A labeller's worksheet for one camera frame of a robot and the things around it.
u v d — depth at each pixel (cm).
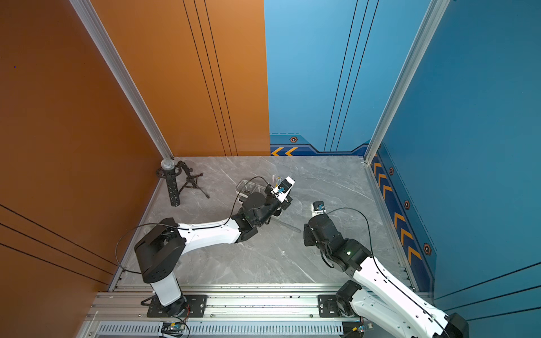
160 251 47
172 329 72
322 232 56
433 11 70
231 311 73
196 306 74
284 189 63
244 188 102
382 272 47
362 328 69
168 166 83
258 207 60
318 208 67
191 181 100
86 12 70
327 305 72
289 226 94
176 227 50
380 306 56
